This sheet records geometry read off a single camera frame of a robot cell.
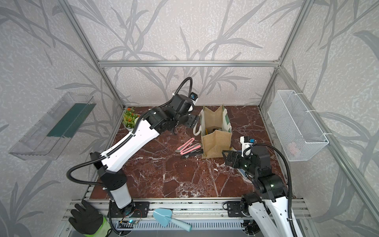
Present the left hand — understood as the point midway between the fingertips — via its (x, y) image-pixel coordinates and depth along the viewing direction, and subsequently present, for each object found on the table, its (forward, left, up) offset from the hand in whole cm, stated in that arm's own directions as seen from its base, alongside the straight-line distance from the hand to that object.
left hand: (192, 114), depth 73 cm
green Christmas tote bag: (+12, -16, -30) cm, 36 cm away
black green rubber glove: (-41, +49, -32) cm, 72 cm away
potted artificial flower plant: (+10, +40, -16) cm, 44 cm away
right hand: (-15, -18, -10) cm, 26 cm away
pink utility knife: (-3, +9, -32) cm, 33 cm away
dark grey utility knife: (-5, -2, -31) cm, 31 cm away
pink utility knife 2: (-1, -2, -31) cm, 31 cm away
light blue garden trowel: (-40, +14, -31) cm, 52 cm away
